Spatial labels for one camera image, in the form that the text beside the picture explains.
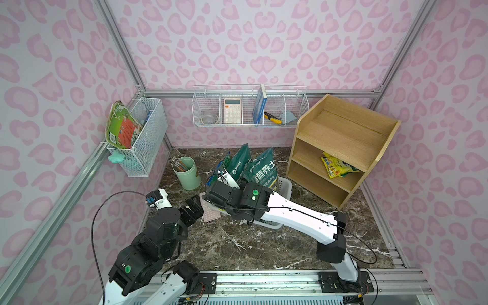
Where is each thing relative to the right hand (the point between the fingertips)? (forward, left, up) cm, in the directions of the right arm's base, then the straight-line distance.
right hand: (231, 192), depth 70 cm
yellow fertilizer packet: (+17, -44, -7) cm, 48 cm away
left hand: (-5, +13, +4) cm, 14 cm away
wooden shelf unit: (+19, -41, +4) cm, 45 cm away
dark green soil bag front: (+12, -11, -3) cm, 17 cm away
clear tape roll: (+41, +14, +2) cm, 44 cm away
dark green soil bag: (+11, -1, +3) cm, 12 cm away
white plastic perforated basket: (+15, -22, -22) cm, 34 cm away
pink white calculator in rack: (+44, +3, +4) cm, 44 cm away
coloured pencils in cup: (+20, +28, -9) cm, 36 cm away
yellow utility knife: (+44, -17, -1) cm, 47 cm away
